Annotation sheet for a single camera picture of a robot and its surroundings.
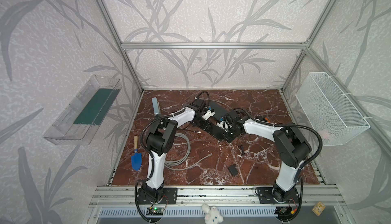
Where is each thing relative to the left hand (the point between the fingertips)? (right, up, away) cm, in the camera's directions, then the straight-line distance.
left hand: (210, 124), depth 97 cm
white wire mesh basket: (+51, +8, -34) cm, 62 cm away
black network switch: (+2, -3, 0) cm, 3 cm away
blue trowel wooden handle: (-42, -16, -13) cm, 47 cm away
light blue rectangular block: (-38, +11, +8) cm, 40 cm away
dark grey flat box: (+8, +9, +14) cm, 18 cm away
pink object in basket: (+55, -2, -24) cm, 60 cm away
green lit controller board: (-27, -38, -25) cm, 53 cm away
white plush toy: (0, -35, -31) cm, 47 cm away
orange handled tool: (+38, +3, +5) cm, 39 cm away
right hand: (+9, -5, -2) cm, 10 cm away
